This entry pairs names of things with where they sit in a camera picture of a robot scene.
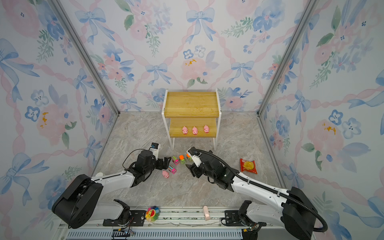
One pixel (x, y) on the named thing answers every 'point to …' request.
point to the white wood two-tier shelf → (195, 114)
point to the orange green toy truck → (181, 158)
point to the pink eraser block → (206, 212)
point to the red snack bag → (248, 166)
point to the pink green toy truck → (175, 160)
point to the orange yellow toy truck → (189, 157)
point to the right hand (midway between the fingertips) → (190, 159)
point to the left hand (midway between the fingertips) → (164, 155)
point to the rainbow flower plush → (152, 213)
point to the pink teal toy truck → (171, 168)
